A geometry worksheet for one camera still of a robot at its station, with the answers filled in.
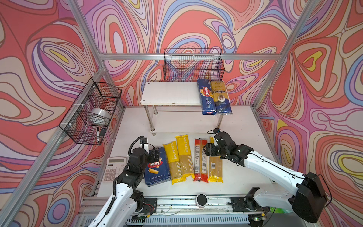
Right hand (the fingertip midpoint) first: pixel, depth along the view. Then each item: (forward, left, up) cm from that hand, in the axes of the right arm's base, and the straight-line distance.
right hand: (209, 150), depth 82 cm
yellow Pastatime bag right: (+2, +14, -9) cm, 17 cm away
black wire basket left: (+10, +64, +21) cm, 68 cm away
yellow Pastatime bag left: (+4, +23, -9) cm, 25 cm away
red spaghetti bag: (-7, +5, -9) cm, 12 cm away
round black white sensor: (-25, +7, -6) cm, 26 cm away
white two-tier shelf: (+50, +22, -12) cm, 56 cm away
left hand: (+2, +34, +2) cm, 34 cm away
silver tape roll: (+9, +57, +24) cm, 62 cm away
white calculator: (-4, +58, -8) cm, 59 cm away
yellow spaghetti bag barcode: (-6, -3, -8) cm, 10 cm away
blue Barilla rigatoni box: (-10, +30, -4) cm, 32 cm away
